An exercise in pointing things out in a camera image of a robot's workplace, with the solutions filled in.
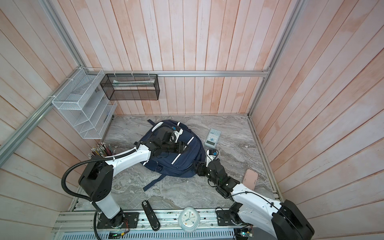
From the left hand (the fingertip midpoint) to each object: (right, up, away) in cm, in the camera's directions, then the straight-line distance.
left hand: (186, 149), depth 85 cm
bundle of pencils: (-46, 0, -5) cm, 47 cm away
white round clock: (+1, -32, -13) cm, 35 cm away
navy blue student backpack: (-1, -9, +1) cm, 9 cm away
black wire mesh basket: (-40, +42, +20) cm, 61 cm away
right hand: (+5, -7, -1) cm, 9 cm away
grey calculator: (+18, +5, +19) cm, 27 cm away
